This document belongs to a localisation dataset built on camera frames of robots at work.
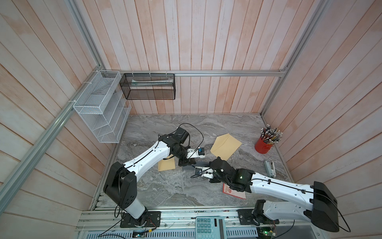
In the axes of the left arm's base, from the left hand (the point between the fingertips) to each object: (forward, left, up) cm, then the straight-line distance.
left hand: (192, 162), depth 80 cm
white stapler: (+2, -48, -11) cm, 50 cm away
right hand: (0, -8, -1) cm, 8 cm away
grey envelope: (-1, -4, 0) cm, 4 cm away
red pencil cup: (+14, -45, -6) cm, 48 cm away
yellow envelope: (+19, -24, -13) cm, 33 cm away
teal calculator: (-29, -9, -11) cm, 32 cm away
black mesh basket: (+53, +31, +13) cm, 62 cm away
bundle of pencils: (+15, -47, +5) cm, 49 cm away
